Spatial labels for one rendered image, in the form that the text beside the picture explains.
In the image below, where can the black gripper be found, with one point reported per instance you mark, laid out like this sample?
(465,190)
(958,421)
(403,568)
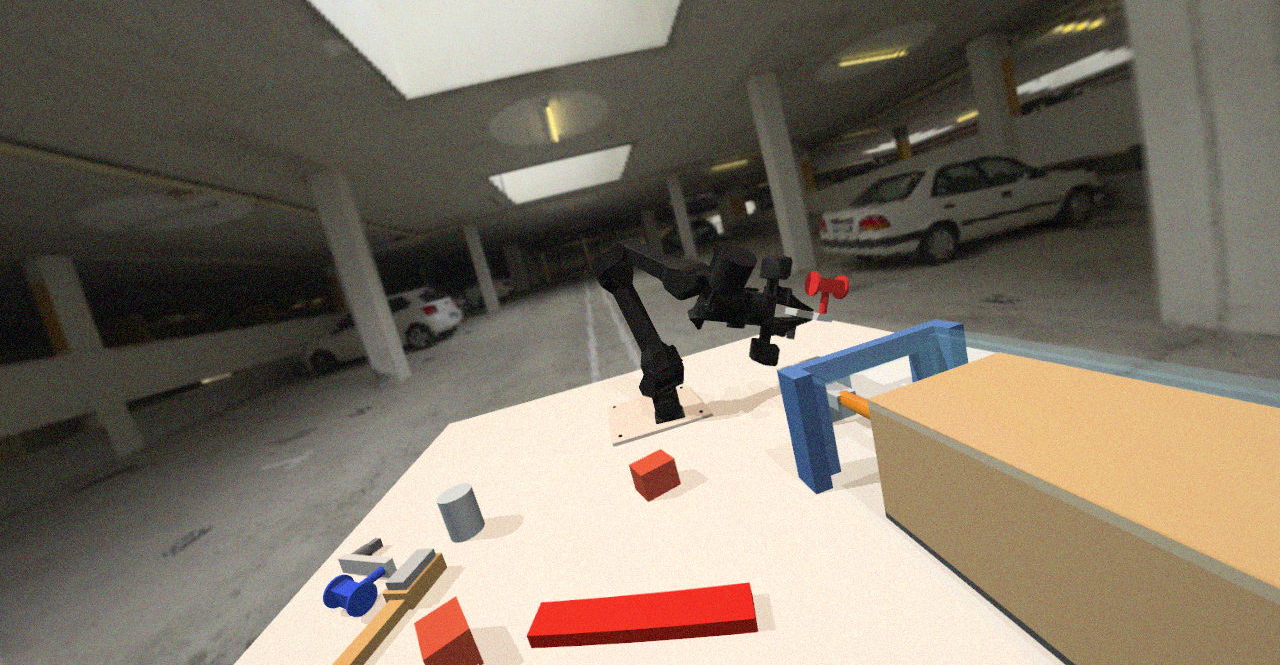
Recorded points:
(759,309)

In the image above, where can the grey cylinder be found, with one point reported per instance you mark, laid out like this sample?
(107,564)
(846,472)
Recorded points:
(460,512)

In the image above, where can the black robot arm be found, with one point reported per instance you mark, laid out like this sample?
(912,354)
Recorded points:
(717,285)

